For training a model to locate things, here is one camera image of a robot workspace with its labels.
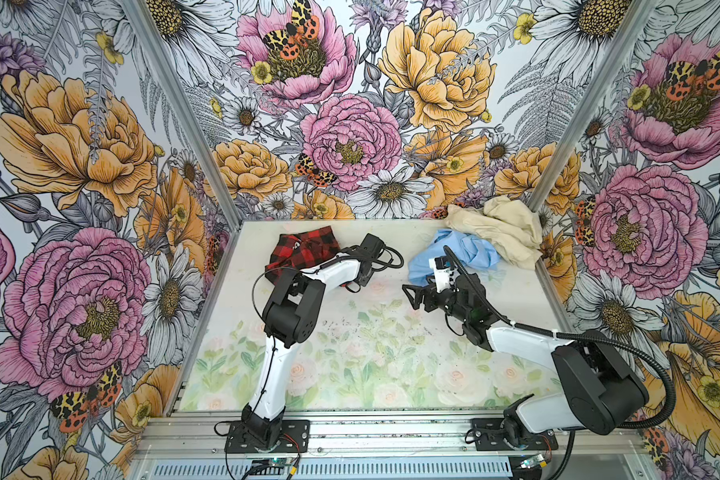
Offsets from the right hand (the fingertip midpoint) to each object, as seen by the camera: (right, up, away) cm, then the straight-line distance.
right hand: (415, 289), depth 88 cm
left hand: (-20, +3, +15) cm, 25 cm away
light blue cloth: (+19, +11, +13) cm, 25 cm away
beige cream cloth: (+36, +21, +20) cm, 46 cm away
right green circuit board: (+26, -38, -16) cm, 49 cm away
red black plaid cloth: (-36, +11, +12) cm, 39 cm away
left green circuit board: (-34, -38, -17) cm, 54 cm away
